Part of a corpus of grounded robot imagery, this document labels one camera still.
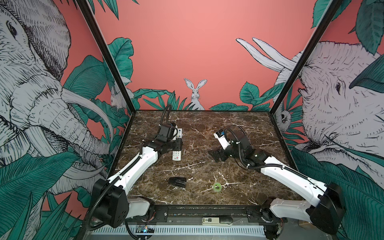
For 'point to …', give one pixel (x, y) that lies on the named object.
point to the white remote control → (176, 155)
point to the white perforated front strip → (181, 230)
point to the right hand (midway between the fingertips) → (213, 146)
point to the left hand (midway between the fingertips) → (179, 140)
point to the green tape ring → (217, 187)
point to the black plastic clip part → (178, 181)
